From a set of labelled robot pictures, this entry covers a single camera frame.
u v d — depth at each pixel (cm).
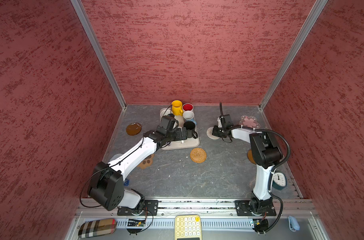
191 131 97
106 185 41
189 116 107
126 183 81
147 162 90
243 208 74
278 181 80
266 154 54
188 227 67
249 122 111
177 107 110
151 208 74
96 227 67
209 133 102
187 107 116
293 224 68
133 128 106
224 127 82
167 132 63
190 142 100
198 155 93
